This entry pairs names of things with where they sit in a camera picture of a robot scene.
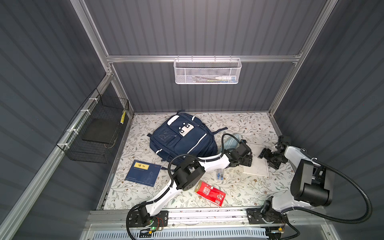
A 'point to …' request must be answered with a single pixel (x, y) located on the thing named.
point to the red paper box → (210, 193)
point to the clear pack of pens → (220, 174)
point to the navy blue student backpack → (183, 133)
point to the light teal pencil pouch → (230, 143)
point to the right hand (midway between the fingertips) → (266, 160)
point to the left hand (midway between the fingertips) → (248, 158)
